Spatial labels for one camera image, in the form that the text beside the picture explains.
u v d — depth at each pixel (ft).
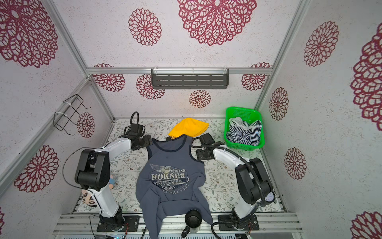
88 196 2.44
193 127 3.71
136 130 2.57
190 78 3.09
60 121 2.37
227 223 2.44
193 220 2.45
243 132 3.69
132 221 2.46
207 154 2.18
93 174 1.64
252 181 1.51
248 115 3.86
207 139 2.42
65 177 1.56
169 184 2.82
